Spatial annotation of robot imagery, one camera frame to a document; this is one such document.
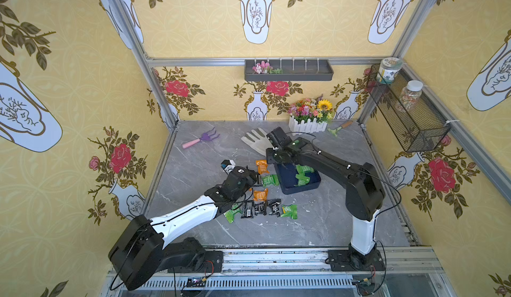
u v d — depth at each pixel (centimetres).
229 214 85
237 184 64
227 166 76
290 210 86
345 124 118
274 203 88
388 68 85
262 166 100
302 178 95
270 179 95
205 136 116
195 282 73
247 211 86
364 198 49
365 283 71
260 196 90
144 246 41
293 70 92
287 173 96
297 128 111
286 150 66
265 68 88
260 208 86
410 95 72
